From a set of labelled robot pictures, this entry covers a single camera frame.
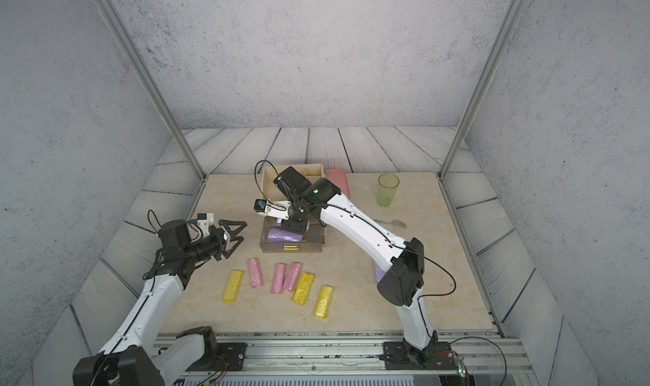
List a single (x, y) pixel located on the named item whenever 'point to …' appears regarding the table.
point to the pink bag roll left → (256, 277)
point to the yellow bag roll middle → (303, 289)
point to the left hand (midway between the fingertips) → (247, 231)
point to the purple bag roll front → (275, 235)
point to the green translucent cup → (388, 183)
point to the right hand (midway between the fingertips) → (289, 217)
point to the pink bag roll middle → (278, 278)
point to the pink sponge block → (338, 177)
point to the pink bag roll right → (292, 276)
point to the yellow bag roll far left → (234, 282)
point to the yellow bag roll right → (323, 301)
